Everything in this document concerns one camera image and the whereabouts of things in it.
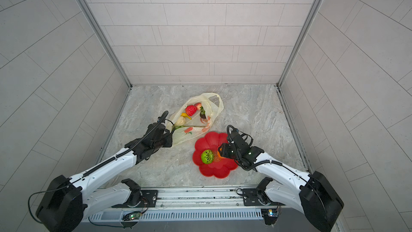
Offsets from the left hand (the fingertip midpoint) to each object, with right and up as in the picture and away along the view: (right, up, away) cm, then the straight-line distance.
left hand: (175, 134), depth 85 cm
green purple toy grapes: (+14, +10, +10) cm, 20 cm away
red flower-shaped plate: (+24, -16, -5) cm, 29 cm away
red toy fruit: (+7, +12, +11) cm, 18 cm away
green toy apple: (+18, -9, -7) cm, 21 cm away
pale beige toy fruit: (+2, +6, +6) cm, 9 cm away
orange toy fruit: (+23, -11, -3) cm, 25 cm away
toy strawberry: (+12, +15, +14) cm, 23 cm away
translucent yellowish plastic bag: (+9, +8, +14) cm, 18 cm away
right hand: (+25, -8, -3) cm, 26 cm away
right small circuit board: (+45, -31, -17) cm, 57 cm away
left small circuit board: (-13, -29, -20) cm, 37 cm away
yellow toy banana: (+3, +9, +12) cm, 15 cm away
